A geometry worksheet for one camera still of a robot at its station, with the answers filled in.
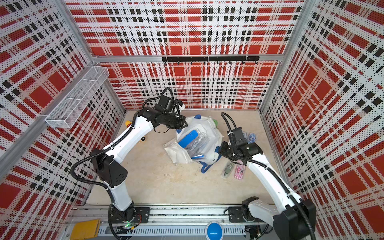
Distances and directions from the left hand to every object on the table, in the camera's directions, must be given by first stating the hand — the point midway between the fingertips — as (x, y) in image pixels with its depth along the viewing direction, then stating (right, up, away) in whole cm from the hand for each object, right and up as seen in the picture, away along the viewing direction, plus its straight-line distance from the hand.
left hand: (189, 124), depth 80 cm
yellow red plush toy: (-47, +1, +27) cm, 54 cm away
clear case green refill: (+23, -27, +9) cm, 36 cm away
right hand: (+18, -14, -1) cm, 23 cm away
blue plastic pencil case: (-2, -9, +17) cm, 20 cm away
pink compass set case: (+30, -27, +8) cm, 42 cm away
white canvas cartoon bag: (-6, -17, +2) cm, 18 cm away
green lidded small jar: (+15, +1, +1) cm, 15 cm away
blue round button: (+13, -49, -12) cm, 52 cm away
